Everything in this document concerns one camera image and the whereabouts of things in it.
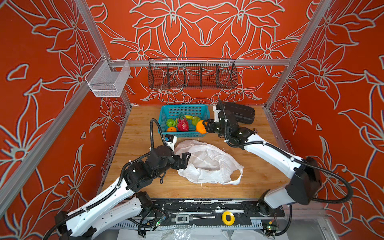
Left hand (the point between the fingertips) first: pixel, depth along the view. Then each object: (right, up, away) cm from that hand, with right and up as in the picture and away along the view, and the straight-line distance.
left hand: (183, 152), depth 69 cm
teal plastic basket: (-11, +21, +42) cm, 48 cm away
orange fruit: (+9, +11, +9) cm, 17 cm away
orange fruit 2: (-10, +9, +31) cm, 34 cm away
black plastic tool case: (+44, +19, +38) cm, 61 cm away
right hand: (+9, +15, +10) cm, 20 cm away
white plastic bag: (+14, -12, +19) cm, 26 cm away
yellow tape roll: (+19, -32, 0) cm, 37 cm away
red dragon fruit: (-2, +12, +29) cm, 31 cm away
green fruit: (+7, +15, +35) cm, 39 cm away
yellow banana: (+2, +18, +39) cm, 43 cm away
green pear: (-11, +13, +34) cm, 38 cm away
